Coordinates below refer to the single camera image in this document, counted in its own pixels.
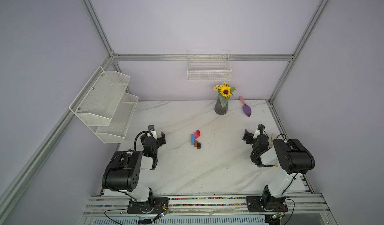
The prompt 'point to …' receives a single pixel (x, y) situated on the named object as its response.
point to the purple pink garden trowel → (246, 108)
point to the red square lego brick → (198, 133)
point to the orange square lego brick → (195, 143)
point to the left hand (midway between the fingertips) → (154, 134)
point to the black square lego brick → (199, 146)
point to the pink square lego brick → (195, 135)
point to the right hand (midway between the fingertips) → (253, 133)
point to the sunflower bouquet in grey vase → (225, 90)
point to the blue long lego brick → (192, 140)
